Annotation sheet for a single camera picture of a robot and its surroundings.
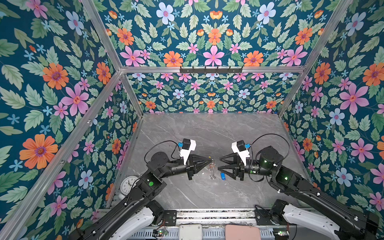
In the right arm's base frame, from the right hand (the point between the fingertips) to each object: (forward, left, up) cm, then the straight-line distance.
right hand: (220, 163), depth 59 cm
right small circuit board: (-21, -30, -32) cm, 49 cm away
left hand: (-2, +4, +5) cm, 7 cm away
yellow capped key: (+3, +4, -1) cm, 5 cm away
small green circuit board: (-20, +30, -32) cm, 48 cm away
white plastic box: (-20, +13, -30) cm, 39 cm away
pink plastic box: (-20, -9, -30) cm, 38 cm away
